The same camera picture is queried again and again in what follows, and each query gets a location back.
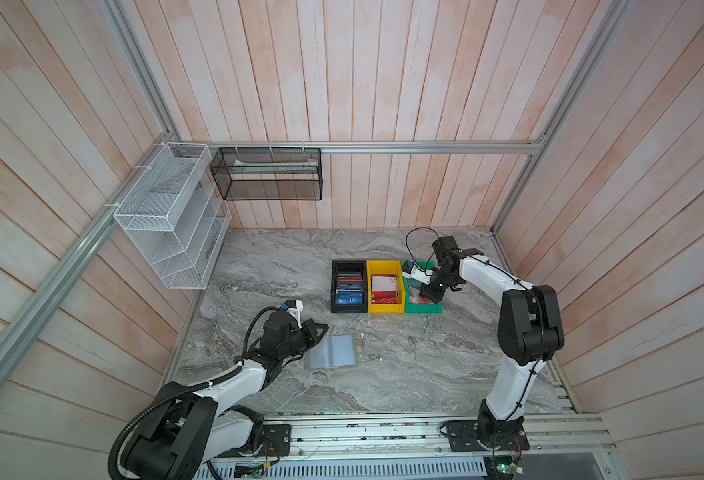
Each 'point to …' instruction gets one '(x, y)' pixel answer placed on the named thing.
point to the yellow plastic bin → (385, 268)
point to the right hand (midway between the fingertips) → (425, 289)
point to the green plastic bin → (413, 302)
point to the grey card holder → (333, 352)
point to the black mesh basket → (269, 173)
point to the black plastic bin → (348, 290)
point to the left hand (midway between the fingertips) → (330, 332)
